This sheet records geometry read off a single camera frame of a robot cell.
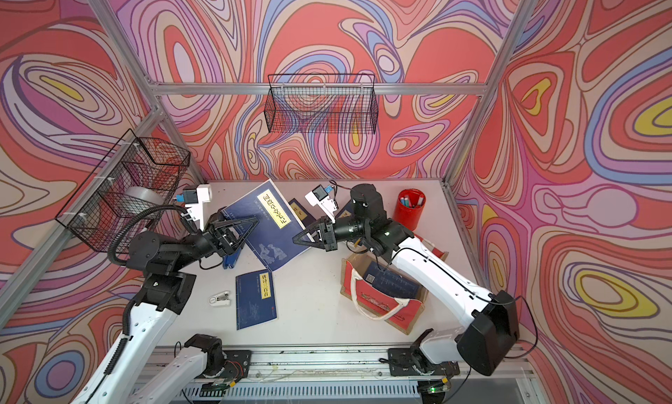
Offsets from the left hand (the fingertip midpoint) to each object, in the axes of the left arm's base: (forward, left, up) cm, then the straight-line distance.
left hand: (260, 223), depth 54 cm
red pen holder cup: (+28, -42, -28) cm, 58 cm away
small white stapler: (-1, +22, -41) cm, 46 cm away
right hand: (0, -7, -10) cm, 12 cm away
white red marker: (+32, -48, -28) cm, 64 cm away
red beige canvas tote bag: (-11, -32, -23) cm, 41 cm away
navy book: (0, +11, -41) cm, 42 cm away
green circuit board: (-25, +18, -44) cm, 54 cm away
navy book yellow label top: (+5, -35, -41) cm, 54 cm away
